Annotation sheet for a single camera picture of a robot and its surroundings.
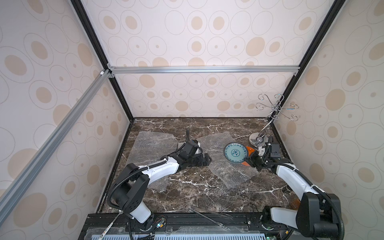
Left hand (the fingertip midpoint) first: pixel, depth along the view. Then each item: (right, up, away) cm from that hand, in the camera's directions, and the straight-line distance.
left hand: (210, 160), depth 84 cm
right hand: (+23, +1, +3) cm, 24 cm away
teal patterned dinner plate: (+16, +4, +6) cm, 17 cm away
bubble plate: (+13, -9, +5) cm, 17 cm away
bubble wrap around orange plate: (-40, +5, +18) cm, 44 cm away
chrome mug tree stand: (+35, +11, +21) cm, 42 cm away
